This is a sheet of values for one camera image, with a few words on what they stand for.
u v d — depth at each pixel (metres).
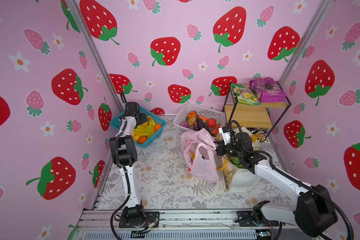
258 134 0.98
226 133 0.72
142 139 0.98
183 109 1.14
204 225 0.73
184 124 1.10
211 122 1.08
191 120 1.10
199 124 1.11
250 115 0.94
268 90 0.78
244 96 0.78
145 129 1.04
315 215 0.40
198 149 0.62
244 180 0.75
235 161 0.71
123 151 0.62
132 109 0.84
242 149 0.62
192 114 1.15
